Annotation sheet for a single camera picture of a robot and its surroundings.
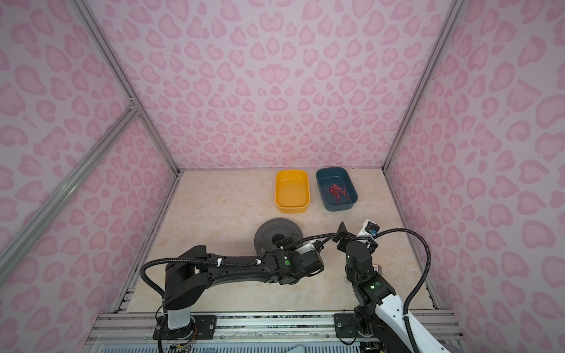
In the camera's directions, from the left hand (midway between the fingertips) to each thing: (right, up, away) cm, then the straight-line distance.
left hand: (296, 246), depth 83 cm
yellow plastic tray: (-1, +20, +25) cm, 33 cm away
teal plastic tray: (+17, +28, +30) cm, 44 cm away
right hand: (+19, +8, -4) cm, 21 cm away
